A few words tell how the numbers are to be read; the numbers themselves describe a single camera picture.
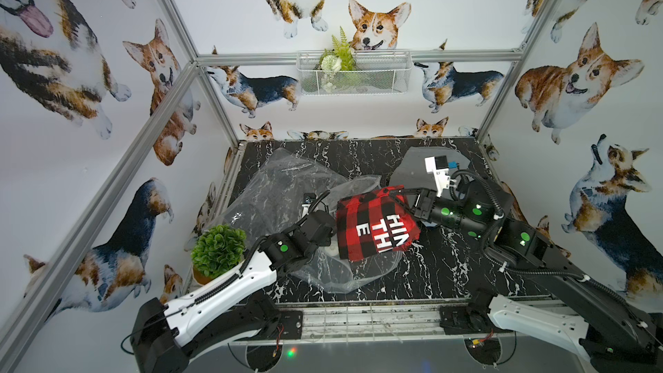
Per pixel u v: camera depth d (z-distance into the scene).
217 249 0.72
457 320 0.73
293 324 0.74
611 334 0.40
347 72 0.84
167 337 0.39
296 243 0.56
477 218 0.46
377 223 0.59
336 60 0.82
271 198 1.00
